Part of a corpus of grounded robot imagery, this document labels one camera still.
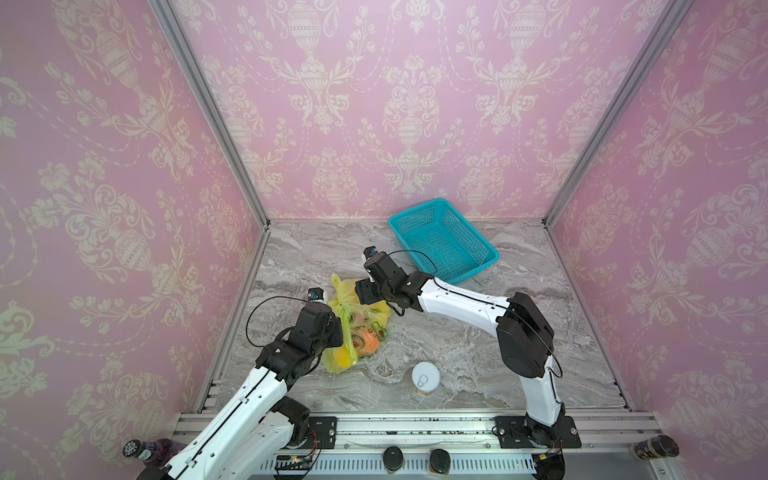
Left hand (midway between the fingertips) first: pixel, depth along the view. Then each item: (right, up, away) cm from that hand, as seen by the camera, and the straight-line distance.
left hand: (338, 324), depth 80 cm
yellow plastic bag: (+6, -2, +4) cm, 8 cm away
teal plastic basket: (+33, +28, +36) cm, 56 cm away
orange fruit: (+9, -6, +3) cm, 11 cm away
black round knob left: (+15, -24, -17) cm, 33 cm away
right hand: (+7, +10, +7) cm, 14 cm away
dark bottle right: (+73, -24, -14) cm, 78 cm away
